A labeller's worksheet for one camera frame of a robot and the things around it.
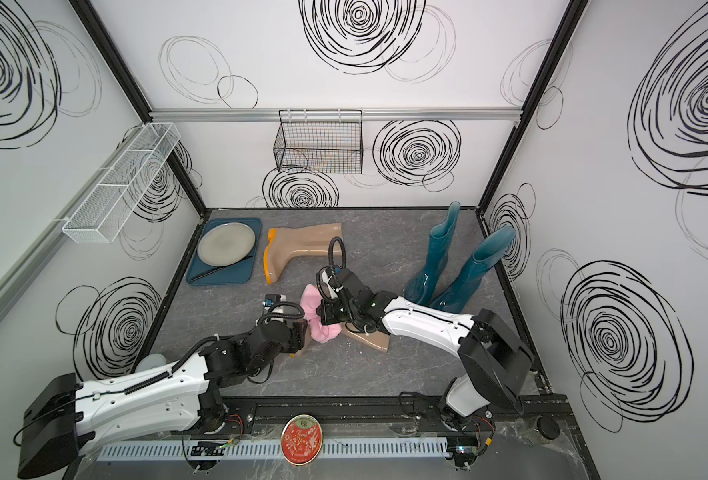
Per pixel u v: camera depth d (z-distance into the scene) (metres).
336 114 0.91
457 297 0.89
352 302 0.63
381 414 0.75
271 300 0.69
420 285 0.93
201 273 1.02
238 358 0.58
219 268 1.02
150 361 0.77
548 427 0.64
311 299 0.81
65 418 0.41
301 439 0.68
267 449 0.64
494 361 0.43
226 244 1.09
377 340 0.84
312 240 1.08
